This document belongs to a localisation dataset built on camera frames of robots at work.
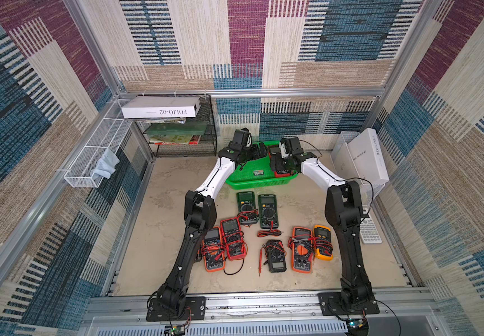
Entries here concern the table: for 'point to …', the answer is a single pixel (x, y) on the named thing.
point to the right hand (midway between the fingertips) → (277, 160)
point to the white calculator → (368, 233)
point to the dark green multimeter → (268, 214)
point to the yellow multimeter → (323, 243)
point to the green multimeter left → (247, 207)
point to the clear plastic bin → (344, 168)
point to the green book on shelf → (176, 129)
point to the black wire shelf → (194, 136)
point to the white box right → (366, 157)
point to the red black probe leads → (269, 232)
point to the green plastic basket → (257, 173)
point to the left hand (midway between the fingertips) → (260, 150)
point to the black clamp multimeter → (275, 253)
